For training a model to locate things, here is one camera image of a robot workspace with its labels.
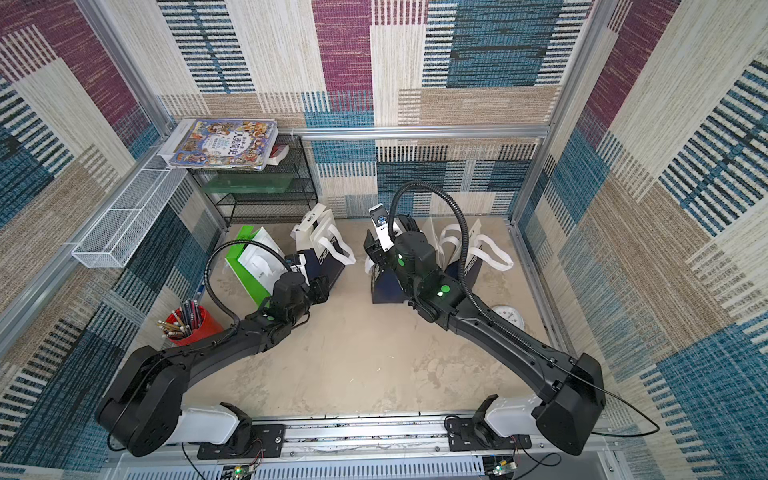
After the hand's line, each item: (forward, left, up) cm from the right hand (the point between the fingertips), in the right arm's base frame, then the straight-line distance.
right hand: (392, 226), depth 72 cm
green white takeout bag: (-3, +36, -12) cm, 38 cm away
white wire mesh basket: (+1, +65, 0) cm, 65 cm away
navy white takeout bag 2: (0, +2, -26) cm, 26 cm away
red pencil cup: (-13, +54, -23) cm, 60 cm away
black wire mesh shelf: (+39, +48, -28) cm, 68 cm away
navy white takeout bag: (+4, +19, -11) cm, 22 cm away
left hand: (0, +19, -21) cm, 28 cm away
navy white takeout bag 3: (0, -22, -11) cm, 25 cm away
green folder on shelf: (+30, +47, -10) cm, 57 cm away
